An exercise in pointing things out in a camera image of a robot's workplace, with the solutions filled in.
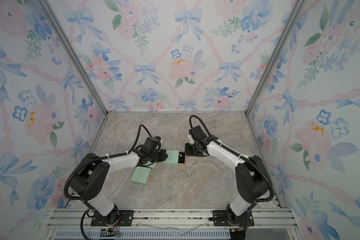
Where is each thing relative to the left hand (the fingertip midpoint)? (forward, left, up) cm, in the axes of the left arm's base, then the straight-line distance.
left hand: (169, 155), depth 92 cm
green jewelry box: (-9, +9, +4) cm, 13 cm away
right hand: (0, -11, +5) cm, 12 cm away
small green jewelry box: (-12, +16, -1) cm, 20 cm away
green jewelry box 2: (-2, -2, -1) cm, 3 cm away
